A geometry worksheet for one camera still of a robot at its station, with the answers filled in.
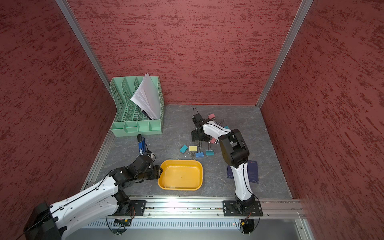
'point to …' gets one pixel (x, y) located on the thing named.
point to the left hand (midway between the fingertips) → (157, 174)
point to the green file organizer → (130, 119)
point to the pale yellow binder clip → (193, 148)
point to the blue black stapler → (141, 143)
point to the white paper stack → (147, 97)
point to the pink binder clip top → (211, 116)
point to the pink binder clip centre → (213, 140)
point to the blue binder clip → (200, 154)
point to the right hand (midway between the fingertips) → (199, 140)
